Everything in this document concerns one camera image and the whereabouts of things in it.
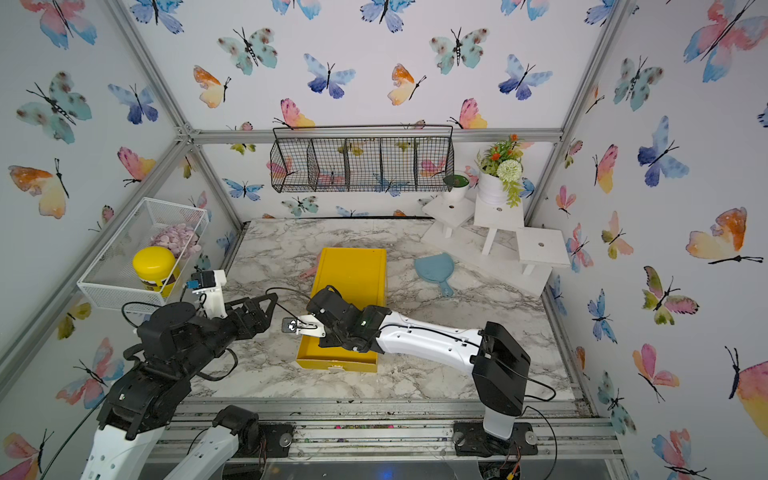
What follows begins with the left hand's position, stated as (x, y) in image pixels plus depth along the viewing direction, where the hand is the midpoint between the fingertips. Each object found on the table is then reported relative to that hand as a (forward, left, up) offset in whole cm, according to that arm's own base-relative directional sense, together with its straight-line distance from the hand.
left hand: (267, 297), depth 64 cm
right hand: (+3, -9, -13) cm, 16 cm away
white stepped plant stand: (+34, -61, -22) cm, 74 cm away
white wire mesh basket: (+5, +35, +1) cm, 35 cm away
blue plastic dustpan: (+30, -43, -31) cm, 61 cm away
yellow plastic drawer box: (+11, -18, -9) cm, 23 cm away
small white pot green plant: (+44, -48, -6) cm, 65 cm away
